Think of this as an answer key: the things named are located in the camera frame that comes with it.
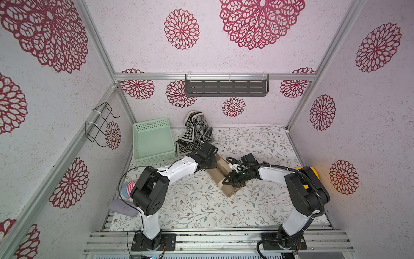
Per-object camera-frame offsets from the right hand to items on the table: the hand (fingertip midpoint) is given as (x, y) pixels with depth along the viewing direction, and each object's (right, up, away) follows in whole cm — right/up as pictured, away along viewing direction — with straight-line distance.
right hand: (224, 182), depth 89 cm
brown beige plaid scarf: (-3, +4, +2) cm, 6 cm away
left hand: (-6, +10, +4) cm, 13 cm away
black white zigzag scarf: (-16, +29, +18) cm, 38 cm away
